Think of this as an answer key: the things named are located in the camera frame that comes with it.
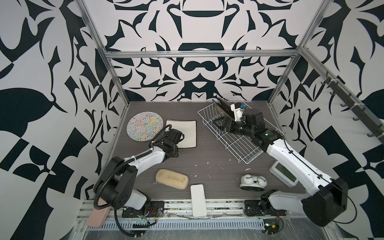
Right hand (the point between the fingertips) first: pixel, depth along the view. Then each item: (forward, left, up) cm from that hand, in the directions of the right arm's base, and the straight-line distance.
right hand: (219, 122), depth 74 cm
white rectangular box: (-30, +11, -23) cm, 40 cm away
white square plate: (+14, +16, -26) cm, 34 cm away
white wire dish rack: (+1, -13, -25) cm, 29 cm away
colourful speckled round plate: (+17, +47, -25) cm, 56 cm away
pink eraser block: (-36, +58, -24) cm, 72 cm away
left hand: (+4, +23, -17) cm, 29 cm away
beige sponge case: (-20, +24, -23) cm, 39 cm away
